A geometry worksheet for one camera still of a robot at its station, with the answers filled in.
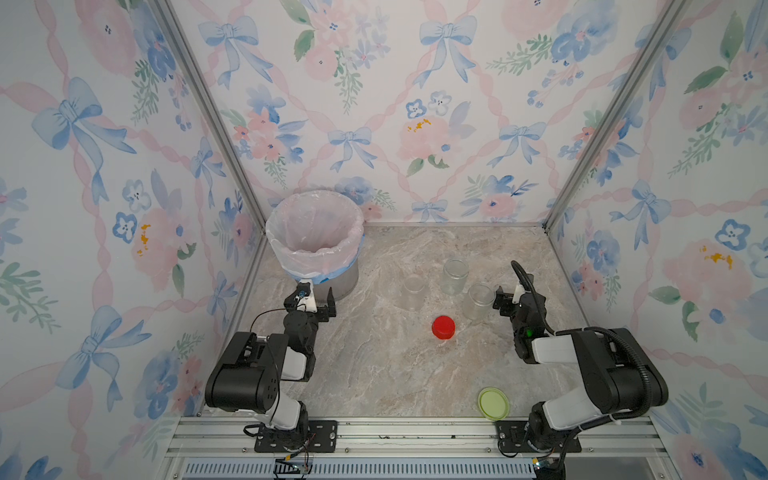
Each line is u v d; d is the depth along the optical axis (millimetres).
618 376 449
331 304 850
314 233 977
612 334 495
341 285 916
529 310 715
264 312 718
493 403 784
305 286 762
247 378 456
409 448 737
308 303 769
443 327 925
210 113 859
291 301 800
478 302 856
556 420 626
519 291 818
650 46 736
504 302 842
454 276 925
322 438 741
